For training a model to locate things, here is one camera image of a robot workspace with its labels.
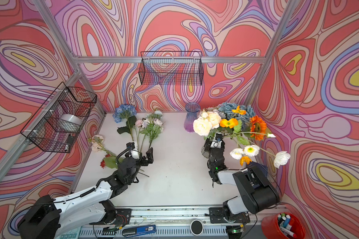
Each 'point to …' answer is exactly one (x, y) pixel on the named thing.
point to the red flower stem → (110, 162)
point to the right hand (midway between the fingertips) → (214, 137)
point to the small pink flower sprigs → (150, 126)
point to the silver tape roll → (70, 122)
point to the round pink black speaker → (196, 227)
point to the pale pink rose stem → (95, 140)
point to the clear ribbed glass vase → (205, 154)
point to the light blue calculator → (73, 234)
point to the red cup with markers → (282, 225)
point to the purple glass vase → (192, 108)
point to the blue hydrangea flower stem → (128, 112)
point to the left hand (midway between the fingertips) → (147, 148)
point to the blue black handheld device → (139, 230)
